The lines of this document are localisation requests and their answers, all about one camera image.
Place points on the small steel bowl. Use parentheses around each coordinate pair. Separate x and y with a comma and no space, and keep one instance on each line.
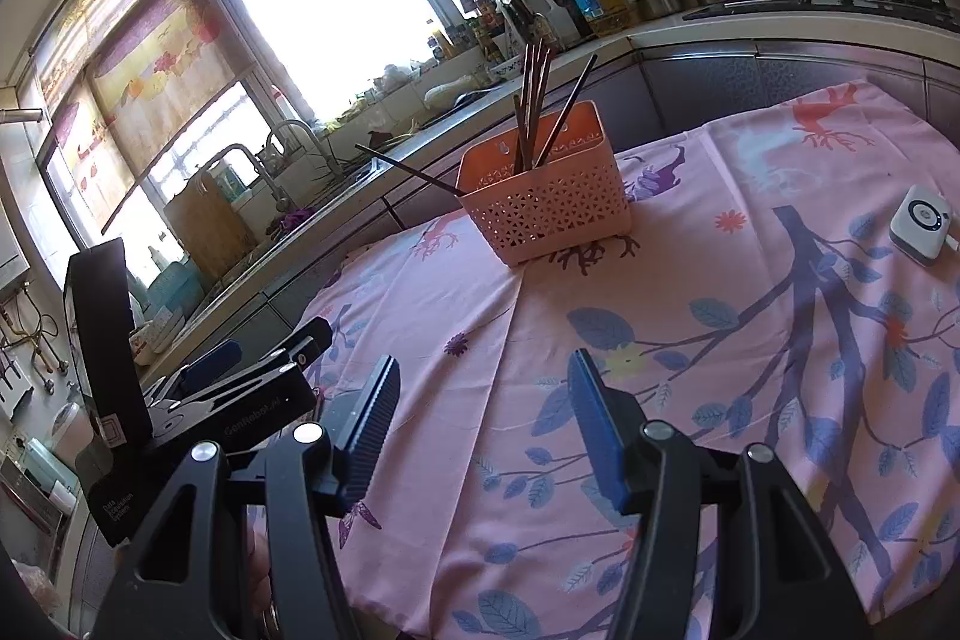
(658,9)

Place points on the short chrome faucet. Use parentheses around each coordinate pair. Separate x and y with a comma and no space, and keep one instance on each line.
(296,133)

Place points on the white radish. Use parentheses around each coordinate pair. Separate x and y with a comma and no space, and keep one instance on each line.
(442,97)

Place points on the stainless steel sink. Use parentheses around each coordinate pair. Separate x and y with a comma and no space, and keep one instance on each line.
(315,191)

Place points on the purple cloth rag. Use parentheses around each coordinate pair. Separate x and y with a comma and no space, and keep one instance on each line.
(289,222)

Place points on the brown chopstick in bundle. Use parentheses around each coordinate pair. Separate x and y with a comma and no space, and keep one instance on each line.
(538,76)

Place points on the floral roller blind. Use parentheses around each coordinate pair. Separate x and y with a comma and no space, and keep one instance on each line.
(122,78)

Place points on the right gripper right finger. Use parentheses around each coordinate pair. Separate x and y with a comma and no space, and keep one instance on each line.
(777,574)

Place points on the lone leaning dark chopstick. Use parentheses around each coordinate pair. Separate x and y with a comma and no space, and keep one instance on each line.
(419,174)

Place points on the tall chrome faucet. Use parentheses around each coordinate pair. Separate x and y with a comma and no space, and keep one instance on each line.
(235,169)

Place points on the wooden cutting board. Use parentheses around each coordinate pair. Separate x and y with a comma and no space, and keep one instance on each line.
(209,230)

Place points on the pink perforated utensil basket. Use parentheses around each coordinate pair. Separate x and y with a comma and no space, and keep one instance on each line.
(576,197)

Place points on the white round-button device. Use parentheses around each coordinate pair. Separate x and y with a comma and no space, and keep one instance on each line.
(920,226)

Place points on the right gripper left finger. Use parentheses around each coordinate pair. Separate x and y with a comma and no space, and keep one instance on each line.
(185,575)

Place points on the pink floral tablecloth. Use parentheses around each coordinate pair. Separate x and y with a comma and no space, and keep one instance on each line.
(757,297)

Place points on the white plastic jug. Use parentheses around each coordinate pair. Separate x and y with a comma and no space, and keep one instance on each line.
(559,20)

